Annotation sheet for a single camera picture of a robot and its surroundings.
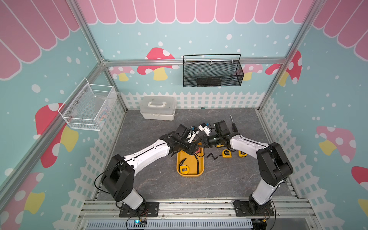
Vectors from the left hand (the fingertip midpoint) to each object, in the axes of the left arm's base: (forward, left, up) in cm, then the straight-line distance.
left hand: (193, 148), depth 84 cm
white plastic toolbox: (+34, +25, 0) cm, 42 cm away
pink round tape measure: (-2, -3, +2) cm, 4 cm away
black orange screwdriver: (+22, -31, -10) cm, 39 cm away
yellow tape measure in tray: (-9, +5, -9) cm, 14 cm away
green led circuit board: (-36, +27, -14) cm, 47 cm away
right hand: (+2, -1, +1) cm, 2 cm away
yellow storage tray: (-4, -2, -12) cm, 13 cm away
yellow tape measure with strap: (+2, -22, -9) cm, 24 cm away
